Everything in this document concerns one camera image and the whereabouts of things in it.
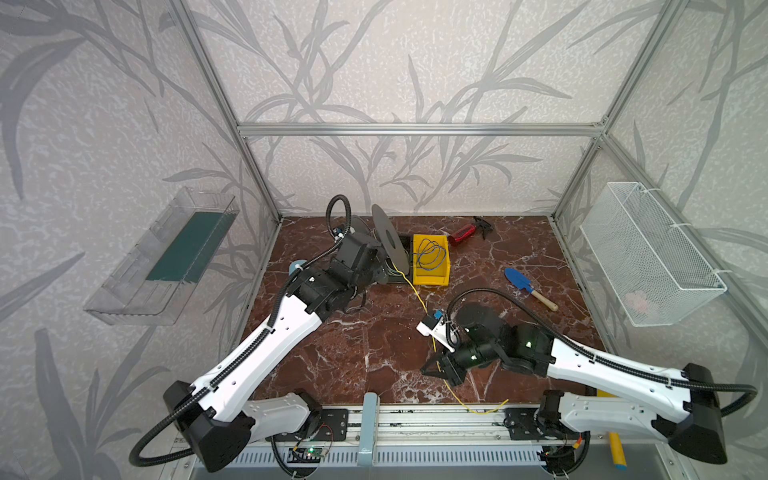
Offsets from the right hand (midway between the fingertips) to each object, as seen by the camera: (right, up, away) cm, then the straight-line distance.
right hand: (423, 362), depth 66 cm
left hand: (-9, +24, +6) cm, 27 cm away
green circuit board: (-26, -23, +4) cm, 35 cm away
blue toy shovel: (+37, +13, +36) cm, 53 cm away
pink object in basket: (+54, +12, +7) cm, 56 cm away
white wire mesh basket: (+47, +20, -5) cm, 52 cm away
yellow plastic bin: (+7, +15, +33) cm, 37 cm away
